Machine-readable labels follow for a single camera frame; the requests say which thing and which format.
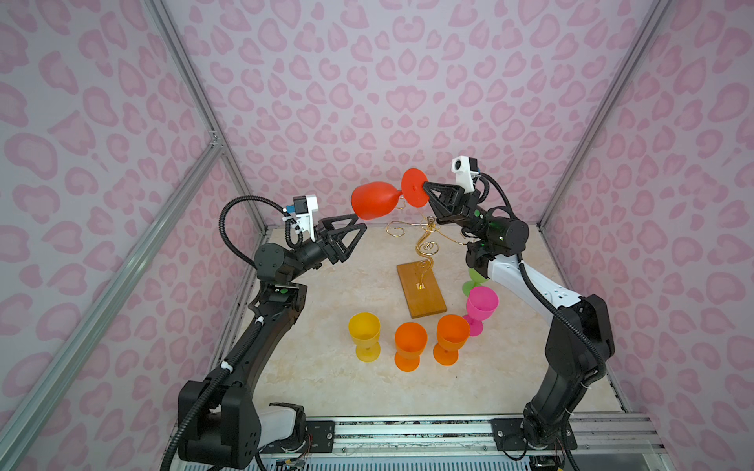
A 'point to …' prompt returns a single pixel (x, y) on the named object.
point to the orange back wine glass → (410, 340)
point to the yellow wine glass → (364, 330)
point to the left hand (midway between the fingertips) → (362, 222)
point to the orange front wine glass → (453, 333)
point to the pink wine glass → (481, 303)
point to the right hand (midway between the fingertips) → (428, 196)
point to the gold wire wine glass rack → (420, 280)
